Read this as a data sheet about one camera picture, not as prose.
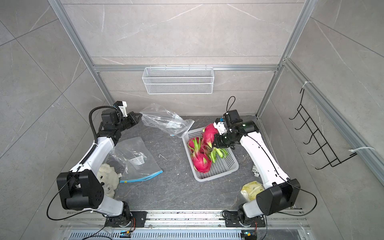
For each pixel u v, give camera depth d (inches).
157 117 33.6
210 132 29.9
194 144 33.8
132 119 28.7
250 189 31.4
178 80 39.5
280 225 29.4
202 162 31.9
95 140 22.0
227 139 24.6
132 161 35.7
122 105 29.3
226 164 36.1
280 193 15.3
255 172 33.9
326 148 24.4
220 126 27.6
